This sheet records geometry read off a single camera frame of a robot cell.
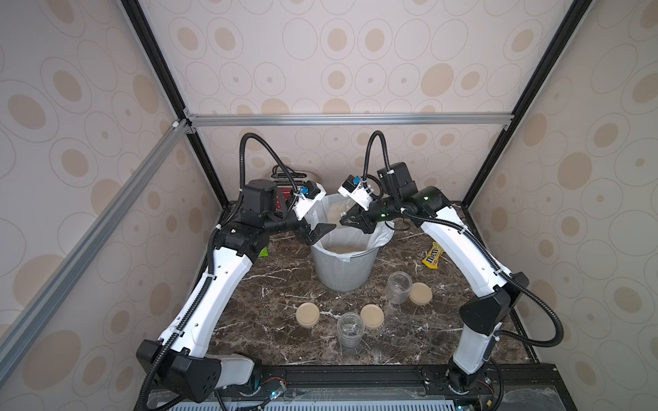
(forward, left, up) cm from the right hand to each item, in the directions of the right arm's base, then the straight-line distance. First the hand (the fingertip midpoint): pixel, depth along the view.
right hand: (353, 214), depth 73 cm
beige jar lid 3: (-8, -25, -31) cm, 41 cm away
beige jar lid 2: (-17, -7, -31) cm, 36 cm away
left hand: (-4, +6, +6) cm, 10 cm away
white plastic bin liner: (+10, +3, -26) cm, 28 cm away
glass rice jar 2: (-21, 0, -32) cm, 39 cm away
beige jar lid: (-18, +14, -31) cm, 39 cm away
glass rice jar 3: (-6, -17, -32) cm, 36 cm away
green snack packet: (+6, +35, -31) cm, 47 cm away
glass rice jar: (+13, +7, -9) cm, 17 cm away
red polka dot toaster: (+32, +29, -15) cm, 45 cm away
